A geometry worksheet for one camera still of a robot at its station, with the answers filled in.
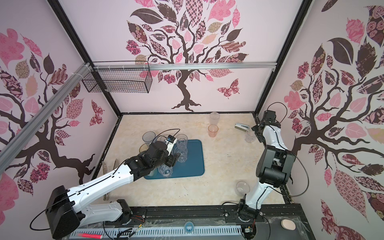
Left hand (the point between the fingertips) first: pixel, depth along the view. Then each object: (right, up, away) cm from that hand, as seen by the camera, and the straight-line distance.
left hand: (175, 153), depth 79 cm
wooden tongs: (-37, -9, +10) cm, 39 cm away
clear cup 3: (+51, +8, +28) cm, 59 cm away
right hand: (+51, +13, +14) cm, 55 cm away
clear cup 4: (+25, +21, +31) cm, 46 cm away
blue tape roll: (+8, -34, -8) cm, 36 cm away
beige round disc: (+56, -33, -8) cm, 66 cm away
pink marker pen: (-38, -37, -11) cm, 54 cm away
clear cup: (+4, -1, +14) cm, 15 cm away
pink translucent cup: (+24, +12, +28) cm, 38 cm away
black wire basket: (-39, +47, +16) cm, 63 cm away
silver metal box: (+47, +14, +31) cm, 58 cm away
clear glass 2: (+38, -20, +3) cm, 43 cm away
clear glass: (-11, +7, +16) cm, 21 cm away
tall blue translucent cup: (-19, +8, +15) cm, 26 cm away
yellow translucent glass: (-20, +2, +8) cm, 21 cm away
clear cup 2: (-7, -12, +9) cm, 16 cm away
